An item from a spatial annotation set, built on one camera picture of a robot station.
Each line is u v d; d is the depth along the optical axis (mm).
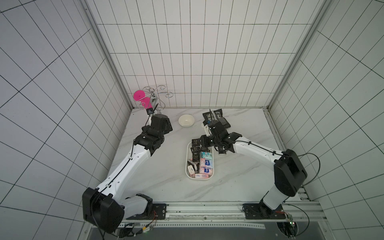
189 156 918
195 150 923
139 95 876
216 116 1122
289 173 443
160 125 564
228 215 727
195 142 852
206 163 818
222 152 918
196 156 874
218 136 659
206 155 873
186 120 1065
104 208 371
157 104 878
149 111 654
